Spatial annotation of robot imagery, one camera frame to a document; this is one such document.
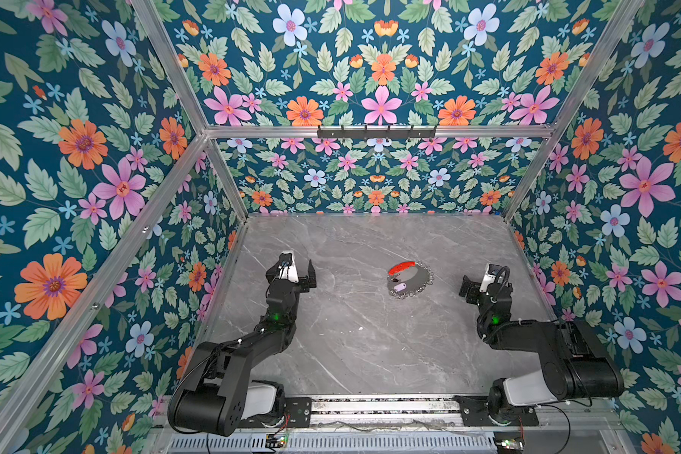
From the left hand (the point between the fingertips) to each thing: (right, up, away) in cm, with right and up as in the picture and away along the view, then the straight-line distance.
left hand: (296, 254), depth 84 cm
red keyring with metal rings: (+39, -12, +15) cm, 43 cm away
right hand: (+60, -8, +8) cm, 61 cm away
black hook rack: (+25, +40, +8) cm, 48 cm away
